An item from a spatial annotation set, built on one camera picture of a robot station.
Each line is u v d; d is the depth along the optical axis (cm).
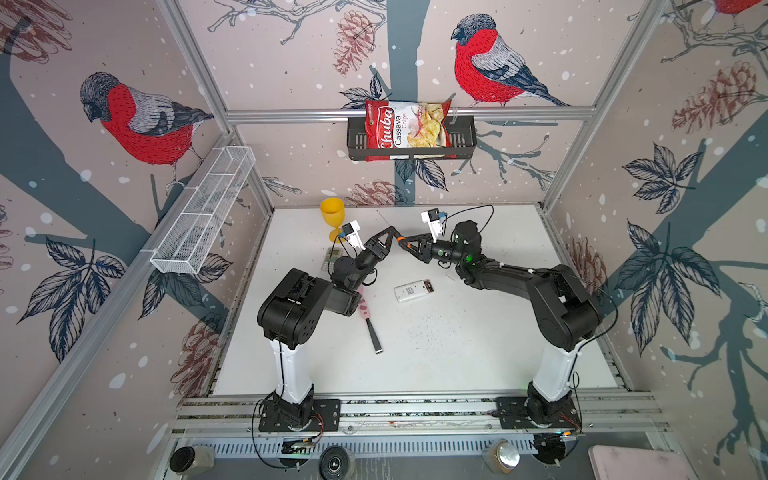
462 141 94
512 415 72
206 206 80
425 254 78
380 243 80
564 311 50
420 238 81
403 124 87
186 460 60
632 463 66
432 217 79
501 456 60
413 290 95
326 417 73
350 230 81
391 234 84
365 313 90
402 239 84
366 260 80
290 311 50
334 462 59
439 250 79
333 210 104
